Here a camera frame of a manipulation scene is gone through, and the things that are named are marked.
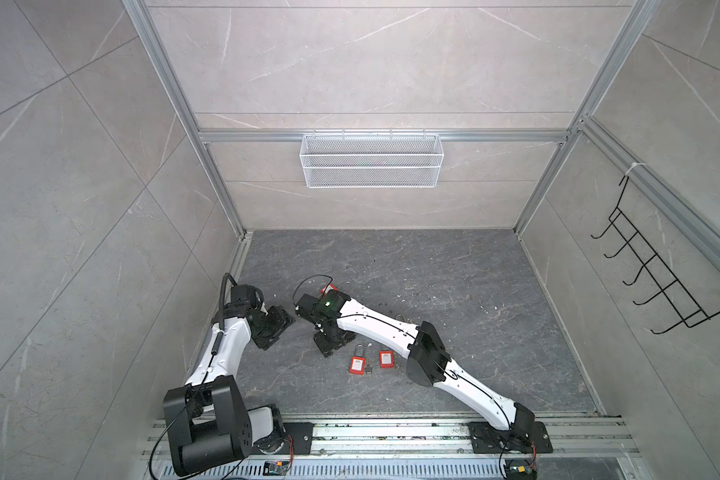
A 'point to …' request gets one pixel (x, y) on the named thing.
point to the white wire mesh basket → (371, 161)
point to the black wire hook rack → (688, 310)
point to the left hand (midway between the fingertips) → (285, 320)
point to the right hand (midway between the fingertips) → (334, 345)
